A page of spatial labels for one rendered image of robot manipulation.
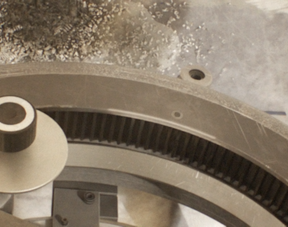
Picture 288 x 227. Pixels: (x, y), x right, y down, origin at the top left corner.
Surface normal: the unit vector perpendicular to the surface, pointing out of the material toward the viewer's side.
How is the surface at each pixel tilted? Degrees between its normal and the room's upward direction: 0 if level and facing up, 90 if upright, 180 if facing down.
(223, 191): 52
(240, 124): 90
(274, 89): 0
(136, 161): 41
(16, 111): 90
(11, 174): 90
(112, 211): 90
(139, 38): 0
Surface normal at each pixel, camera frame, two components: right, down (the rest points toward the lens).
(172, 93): 0.16, -0.71
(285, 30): 0.11, 0.70
